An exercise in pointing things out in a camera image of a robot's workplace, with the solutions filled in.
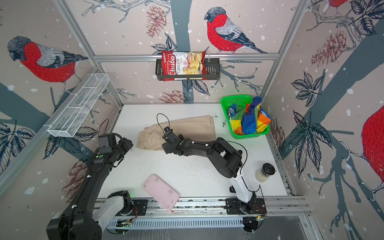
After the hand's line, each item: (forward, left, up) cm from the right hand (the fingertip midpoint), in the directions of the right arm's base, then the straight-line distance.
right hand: (170, 145), depth 94 cm
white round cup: (-17, -55, +7) cm, 58 cm away
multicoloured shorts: (+16, -53, +8) cm, 56 cm away
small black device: (-24, -37, -2) cm, 45 cm away
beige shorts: (+14, -19, -1) cm, 24 cm away
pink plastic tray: (-27, 0, -1) cm, 27 cm away
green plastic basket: (+40, -52, +2) cm, 66 cm away
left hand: (-7, +21, +13) cm, 25 cm away
